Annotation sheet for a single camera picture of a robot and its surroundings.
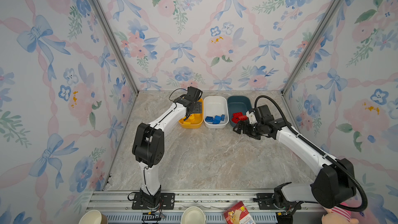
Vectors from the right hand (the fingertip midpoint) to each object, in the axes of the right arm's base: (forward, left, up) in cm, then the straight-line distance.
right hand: (239, 130), depth 84 cm
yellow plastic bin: (+15, +26, -12) cm, 32 cm away
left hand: (+16, +25, +2) cm, 30 cm away
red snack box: (-37, +4, -9) cm, 38 cm away
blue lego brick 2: (+14, +11, -10) cm, 20 cm away
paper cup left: (-39, +65, -5) cm, 76 cm away
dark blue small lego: (+17, +7, -12) cm, 22 cm away
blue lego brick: (+14, +16, -10) cm, 24 cm away
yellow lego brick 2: (+10, +30, -9) cm, 33 cm away
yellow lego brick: (+15, +28, -11) cm, 33 cm away
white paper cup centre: (-37, +24, -14) cm, 46 cm away
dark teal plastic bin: (+29, -5, -11) cm, 31 cm away
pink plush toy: (-37, -38, -8) cm, 53 cm away
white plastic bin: (+28, +12, -13) cm, 33 cm away
